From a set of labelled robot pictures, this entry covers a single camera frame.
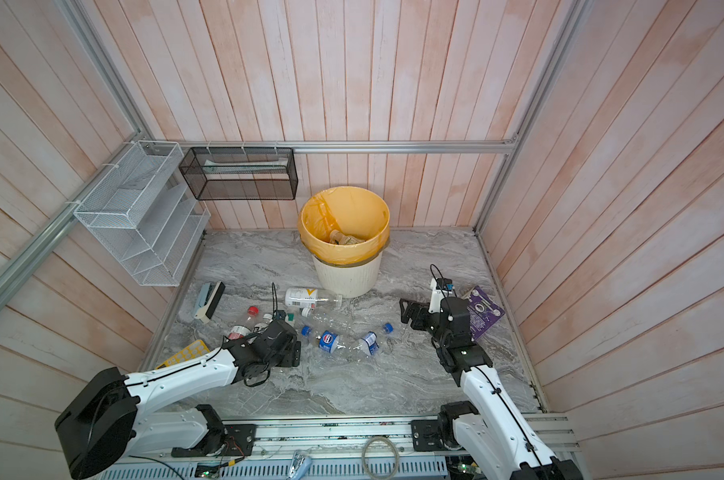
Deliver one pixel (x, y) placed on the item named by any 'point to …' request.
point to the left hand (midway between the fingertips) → (287, 354)
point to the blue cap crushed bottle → (371, 341)
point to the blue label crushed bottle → (327, 341)
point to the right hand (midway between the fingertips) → (414, 301)
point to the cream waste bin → (348, 282)
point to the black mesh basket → (240, 173)
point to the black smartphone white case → (208, 299)
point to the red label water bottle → (239, 331)
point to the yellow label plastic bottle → (338, 239)
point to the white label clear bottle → (311, 297)
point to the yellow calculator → (193, 349)
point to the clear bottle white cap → (333, 321)
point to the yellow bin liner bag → (348, 210)
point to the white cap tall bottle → (260, 327)
